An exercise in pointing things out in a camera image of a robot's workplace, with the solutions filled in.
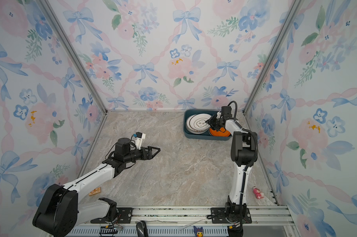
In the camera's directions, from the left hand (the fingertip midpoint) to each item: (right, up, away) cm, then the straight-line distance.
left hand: (157, 149), depth 82 cm
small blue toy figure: (+22, -35, -15) cm, 44 cm away
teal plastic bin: (+28, +6, +20) cm, 35 cm away
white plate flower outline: (+25, +15, +25) cm, 38 cm away
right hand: (+32, +17, +22) cm, 43 cm away
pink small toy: (+55, -23, -4) cm, 60 cm away
